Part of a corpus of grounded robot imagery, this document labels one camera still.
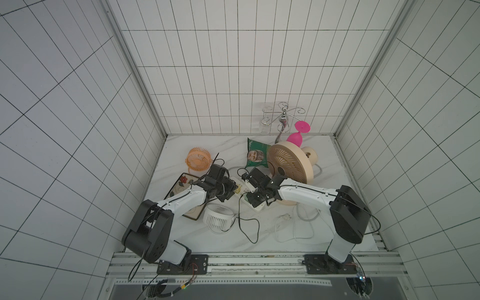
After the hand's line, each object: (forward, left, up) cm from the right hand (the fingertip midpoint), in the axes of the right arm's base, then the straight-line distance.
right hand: (245, 201), depth 86 cm
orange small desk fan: (+19, +26, +4) cm, 33 cm away
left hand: (+4, +5, +2) cm, 7 cm away
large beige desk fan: (+6, -18, +25) cm, 31 cm away
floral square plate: (+10, +33, -2) cm, 35 cm away
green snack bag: (+26, -5, +3) cm, 27 cm away
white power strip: (+7, +1, -1) cm, 7 cm away
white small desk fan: (-10, +11, +3) cm, 15 cm away
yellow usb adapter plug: (+5, +3, +1) cm, 6 cm away
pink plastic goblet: (+28, -24, +14) cm, 40 cm away
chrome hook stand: (+33, -18, +18) cm, 42 cm away
